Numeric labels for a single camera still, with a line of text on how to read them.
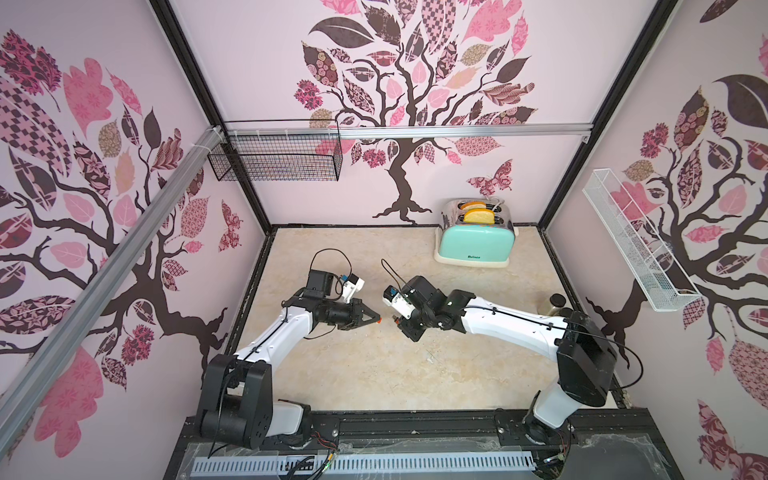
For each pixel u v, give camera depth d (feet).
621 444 2.37
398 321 2.44
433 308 2.05
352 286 2.59
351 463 2.29
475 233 3.17
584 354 1.44
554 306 2.87
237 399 1.38
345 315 2.40
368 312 2.58
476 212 3.13
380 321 2.61
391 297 2.39
